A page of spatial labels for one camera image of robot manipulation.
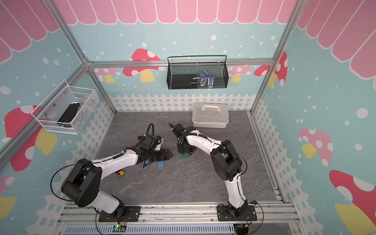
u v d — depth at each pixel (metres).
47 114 0.66
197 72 0.91
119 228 0.73
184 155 0.94
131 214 0.75
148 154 0.71
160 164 0.90
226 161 0.51
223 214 0.74
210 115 1.02
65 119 0.67
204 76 0.89
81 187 0.44
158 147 0.80
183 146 0.79
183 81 0.83
